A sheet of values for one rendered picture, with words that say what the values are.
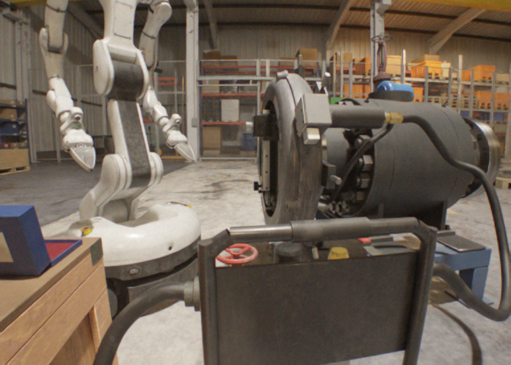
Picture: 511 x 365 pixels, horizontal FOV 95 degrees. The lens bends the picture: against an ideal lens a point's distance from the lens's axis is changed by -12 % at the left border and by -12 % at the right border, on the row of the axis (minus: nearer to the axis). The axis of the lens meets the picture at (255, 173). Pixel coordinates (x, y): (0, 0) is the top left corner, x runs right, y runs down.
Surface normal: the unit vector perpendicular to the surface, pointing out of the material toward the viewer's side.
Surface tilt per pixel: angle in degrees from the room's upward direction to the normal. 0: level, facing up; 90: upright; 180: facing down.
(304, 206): 111
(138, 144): 70
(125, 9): 96
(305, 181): 98
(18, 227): 102
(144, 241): 56
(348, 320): 90
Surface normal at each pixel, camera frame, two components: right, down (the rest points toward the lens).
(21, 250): 0.12, 0.33
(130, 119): 0.75, -0.27
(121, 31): 0.79, 0.18
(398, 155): 0.12, 0.01
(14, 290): 0.00, -0.99
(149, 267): 0.58, 0.11
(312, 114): 0.11, -0.26
